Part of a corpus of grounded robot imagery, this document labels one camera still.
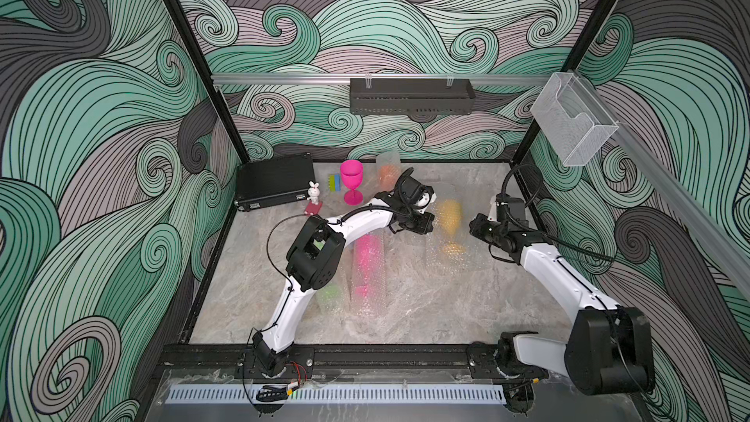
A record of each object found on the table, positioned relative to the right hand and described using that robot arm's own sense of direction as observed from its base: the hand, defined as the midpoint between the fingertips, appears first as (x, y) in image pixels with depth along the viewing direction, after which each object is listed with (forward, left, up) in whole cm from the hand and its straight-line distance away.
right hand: (469, 223), depth 87 cm
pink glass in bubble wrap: (-16, +31, -3) cm, 35 cm away
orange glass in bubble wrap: (+28, +24, -4) cm, 37 cm away
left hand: (+1, +11, -2) cm, 11 cm away
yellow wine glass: (+5, +4, -3) cm, 7 cm away
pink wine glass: (+20, +37, +2) cm, 42 cm away
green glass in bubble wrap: (-22, +41, -1) cm, 47 cm away
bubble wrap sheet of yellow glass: (-11, +6, -5) cm, 14 cm away
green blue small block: (+24, +44, -8) cm, 51 cm away
